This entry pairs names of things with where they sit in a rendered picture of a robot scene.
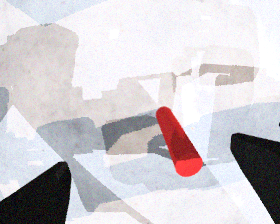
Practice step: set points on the red peg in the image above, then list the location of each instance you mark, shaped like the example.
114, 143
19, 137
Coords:
186, 159

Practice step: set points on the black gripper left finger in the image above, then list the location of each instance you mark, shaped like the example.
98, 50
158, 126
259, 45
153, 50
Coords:
42, 201

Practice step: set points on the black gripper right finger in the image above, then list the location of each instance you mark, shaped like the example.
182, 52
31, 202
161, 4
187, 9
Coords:
259, 159

